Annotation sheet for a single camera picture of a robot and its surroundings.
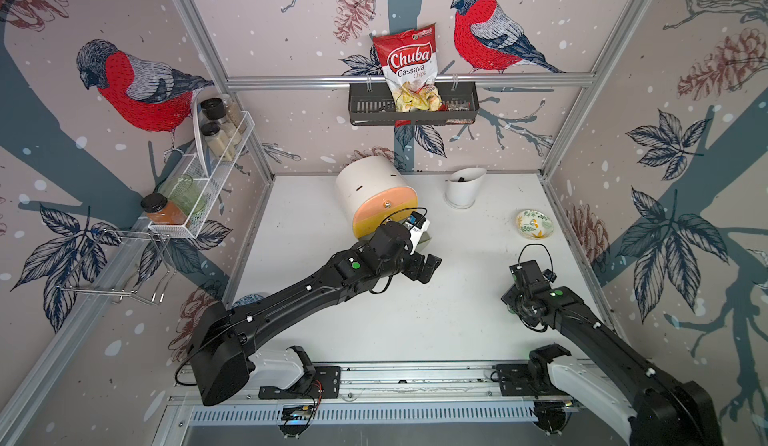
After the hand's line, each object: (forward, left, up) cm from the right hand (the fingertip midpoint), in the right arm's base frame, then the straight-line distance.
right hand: (509, 296), depth 86 cm
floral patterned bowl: (+27, -15, -1) cm, 31 cm away
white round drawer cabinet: (+20, +40, +23) cm, 50 cm away
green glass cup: (+8, +83, +35) cm, 90 cm away
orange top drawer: (+20, +38, +20) cm, 47 cm away
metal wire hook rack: (-11, +85, +35) cm, 93 cm away
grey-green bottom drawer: (+13, +26, +7) cm, 30 cm away
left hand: (+3, +24, +20) cm, 32 cm away
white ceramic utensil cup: (+37, +11, +7) cm, 39 cm away
